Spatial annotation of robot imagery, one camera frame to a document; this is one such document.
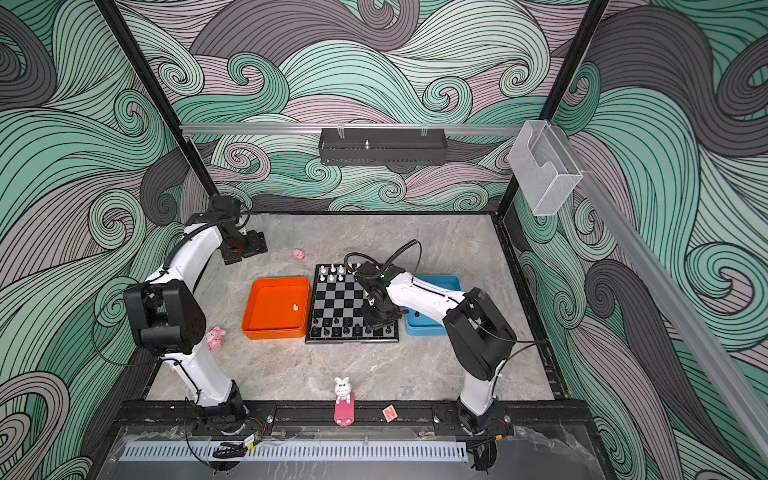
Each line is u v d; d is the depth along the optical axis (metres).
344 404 0.73
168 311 0.48
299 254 1.06
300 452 0.70
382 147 0.95
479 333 0.46
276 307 0.93
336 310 0.92
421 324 0.89
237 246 0.77
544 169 0.80
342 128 0.93
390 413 0.73
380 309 0.73
